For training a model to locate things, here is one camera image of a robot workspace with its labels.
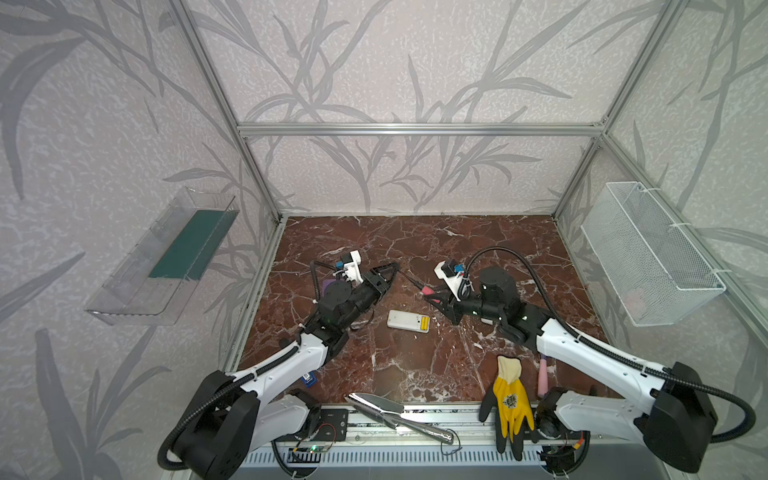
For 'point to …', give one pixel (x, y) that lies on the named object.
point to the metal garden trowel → (385, 412)
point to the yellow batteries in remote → (425, 321)
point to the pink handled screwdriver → (426, 290)
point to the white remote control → (408, 321)
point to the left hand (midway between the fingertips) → (403, 260)
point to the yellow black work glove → (507, 399)
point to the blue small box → (311, 379)
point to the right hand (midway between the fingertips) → (429, 284)
